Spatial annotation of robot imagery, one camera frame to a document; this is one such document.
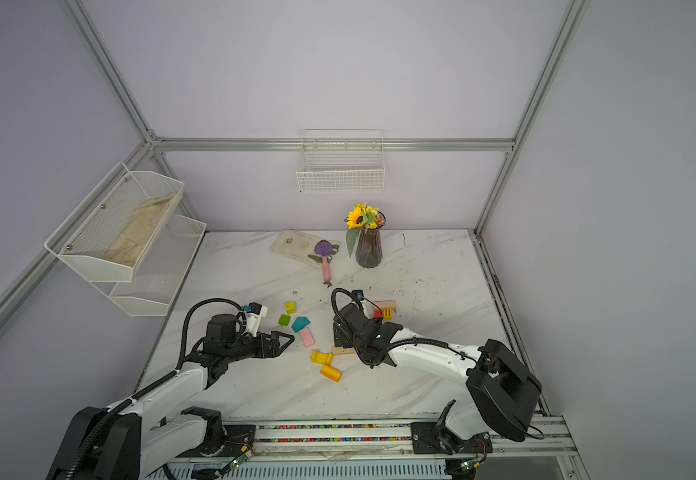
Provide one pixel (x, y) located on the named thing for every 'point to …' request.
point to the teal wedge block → (300, 323)
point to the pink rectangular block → (307, 338)
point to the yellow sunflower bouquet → (361, 217)
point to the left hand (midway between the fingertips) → (282, 340)
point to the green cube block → (284, 319)
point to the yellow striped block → (388, 314)
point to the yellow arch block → (318, 357)
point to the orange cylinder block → (330, 372)
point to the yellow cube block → (290, 308)
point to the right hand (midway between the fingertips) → (349, 326)
